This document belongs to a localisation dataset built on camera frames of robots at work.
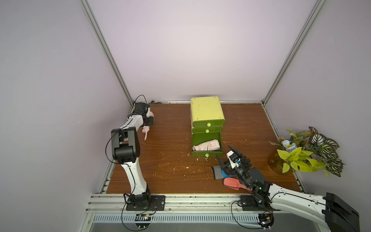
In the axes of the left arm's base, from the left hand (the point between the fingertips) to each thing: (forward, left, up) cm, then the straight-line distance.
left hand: (148, 119), depth 102 cm
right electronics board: (-57, -69, -7) cm, 90 cm away
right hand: (-29, -50, +11) cm, 59 cm away
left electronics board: (-59, -7, -9) cm, 60 cm away
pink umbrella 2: (-20, -43, -2) cm, 48 cm away
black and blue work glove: (-35, -48, -9) cm, 60 cm away
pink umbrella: (-7, +1, -3) cm, 8 cm away
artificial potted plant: (-33, -86, +18) cm, 94 cm away
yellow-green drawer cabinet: (-12, -41, +14) cm, 45 cm away
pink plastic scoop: (-42, -55, -4) cm, 69 cm away
